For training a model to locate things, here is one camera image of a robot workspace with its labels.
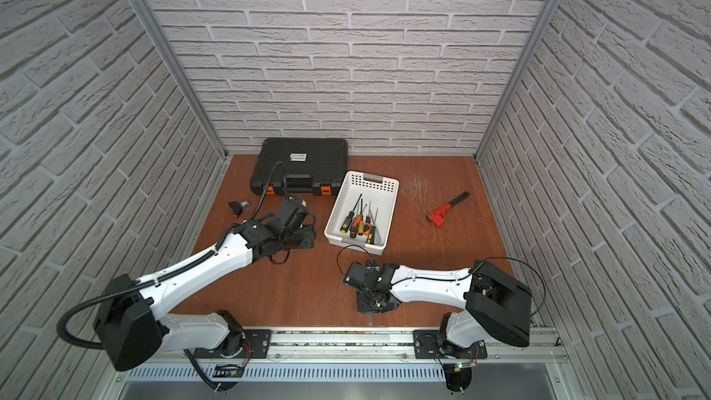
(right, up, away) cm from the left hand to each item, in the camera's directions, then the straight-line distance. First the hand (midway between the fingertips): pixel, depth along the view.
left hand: (313, 230), depth 82 cm
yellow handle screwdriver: (+15, +1, +15) cm, 21 cm away
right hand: (+17, -23, -2) cm, 28 cm away
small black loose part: (-31, +6, +18) cm, 37 cm away
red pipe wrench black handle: (+43, +2, +16) cm, 46 cm away
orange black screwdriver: (+17, -1, +14) cm, 22 cm away
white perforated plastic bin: (+22, +12, +24) cm, 35 cm away
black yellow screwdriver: (+18, -5, +10) cm, 21 cm away
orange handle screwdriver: (+13, +1, +15) cm, 20 cm away
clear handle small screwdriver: (+18, -25, -5) cm, 31 cm away
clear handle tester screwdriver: (+20, -3, +12) cm, 24 cm away
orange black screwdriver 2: (+12, -2, +11) cm, 16 cm away
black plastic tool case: (-10, +21, +28) cm, 36 cm away
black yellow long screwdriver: (+10, +1, +15) cm, 18 cm away
